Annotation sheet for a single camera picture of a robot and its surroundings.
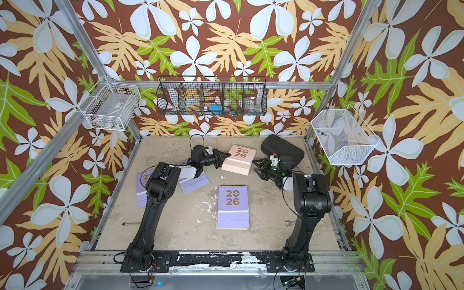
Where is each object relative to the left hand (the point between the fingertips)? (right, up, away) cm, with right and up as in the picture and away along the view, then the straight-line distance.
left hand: (232, 152), depth 99 cm
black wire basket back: (-11, +31, -1) cm, 33 cm away
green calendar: (-1, -36, -15) cm, 39 cm away
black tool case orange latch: (+24, +5, +10) cm, 26 cm away
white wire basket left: (-59, +22, -12) cm, 64 cm away
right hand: (+11, -6, -3) cm, 13 cm away
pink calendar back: (+4, -4, 0) cm, 6 cm away
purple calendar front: (0, -27, -12) cm, 30 cm away
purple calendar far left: (-51, -17, 0) cm, 54 cm away
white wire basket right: (+53, +6, -15) cm, 55 cm away
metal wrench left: (-51, -34, -15) cm, 63 cm away
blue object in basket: (-9, +23, -5) cm, 25 cm away
